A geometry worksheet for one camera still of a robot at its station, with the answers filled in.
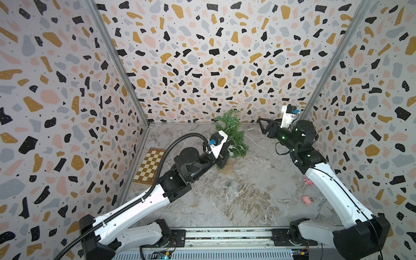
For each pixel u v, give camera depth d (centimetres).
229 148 64
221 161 52
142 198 43
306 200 85
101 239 38
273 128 62
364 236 37
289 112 61
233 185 90
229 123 70
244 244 73
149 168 94
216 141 47
